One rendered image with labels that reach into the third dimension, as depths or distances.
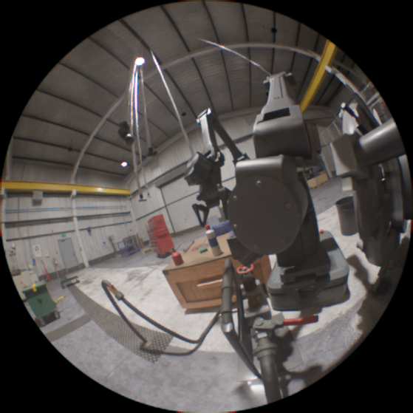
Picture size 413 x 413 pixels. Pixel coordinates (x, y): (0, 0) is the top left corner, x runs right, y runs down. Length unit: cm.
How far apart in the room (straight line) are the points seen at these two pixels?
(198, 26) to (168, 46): 180
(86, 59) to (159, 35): 340
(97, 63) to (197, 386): 869
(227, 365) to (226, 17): 894
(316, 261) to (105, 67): 817
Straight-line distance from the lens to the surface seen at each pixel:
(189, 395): 85
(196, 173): 35
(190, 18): 775
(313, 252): 17
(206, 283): 94
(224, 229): 153
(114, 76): 810
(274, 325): 35
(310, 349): 82
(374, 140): 37
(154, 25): 772
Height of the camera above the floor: 77
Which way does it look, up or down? 4 degrees up
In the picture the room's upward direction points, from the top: 20 degrees counter-clockwise
